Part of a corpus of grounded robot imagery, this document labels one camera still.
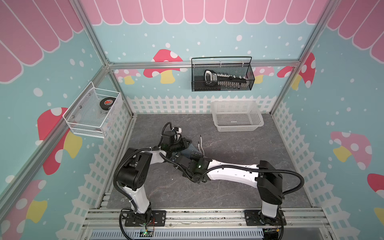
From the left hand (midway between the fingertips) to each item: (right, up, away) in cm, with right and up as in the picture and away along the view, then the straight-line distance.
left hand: (191, 145), depth 95 cm
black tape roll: (-45, +24, -16) cm, 54 cm away
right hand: (-3, -2, -19) cm, 19 cm away
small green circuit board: (-21, -40, -24) cm, 51 cm away
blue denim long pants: (-3, -4, -4) cm, 6 cm away
